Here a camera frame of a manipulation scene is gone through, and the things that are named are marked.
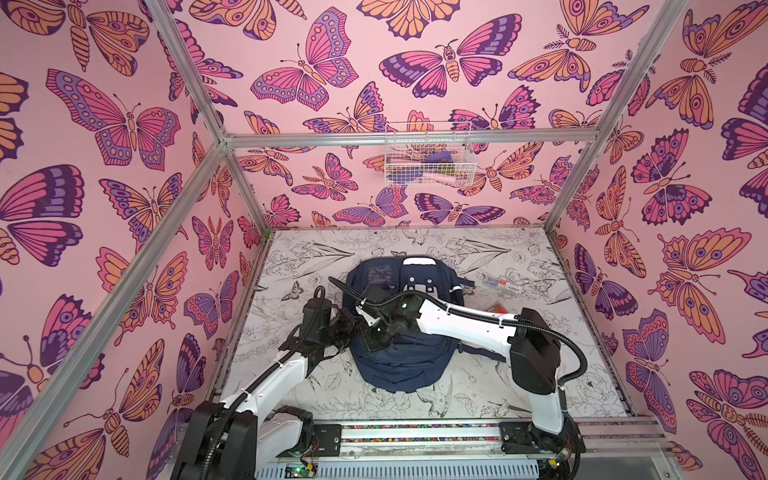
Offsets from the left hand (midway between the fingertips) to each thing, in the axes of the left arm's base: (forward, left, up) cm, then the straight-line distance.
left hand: (370, 315), depth 84 cm
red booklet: (+8, -41, -11) cm, 43 cm away
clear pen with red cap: (+18, -42, -10) cm, 47 cm away
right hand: (-8, +2, 0) cm, 8 cm away
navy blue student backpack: (-11, -15, -5) cm, 19 cm away
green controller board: (-35, +14, -12) cm, 40 cm away
